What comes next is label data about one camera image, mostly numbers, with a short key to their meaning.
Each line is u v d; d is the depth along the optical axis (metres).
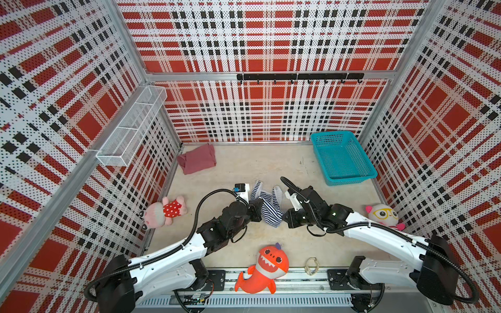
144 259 0.45
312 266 0.78
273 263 0.70
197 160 1.11
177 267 0.48
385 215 0.83
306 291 0.72
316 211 0.59
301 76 0.90
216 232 0.58
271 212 0.77
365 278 0.61
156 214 0.85
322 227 0.55
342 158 1.19
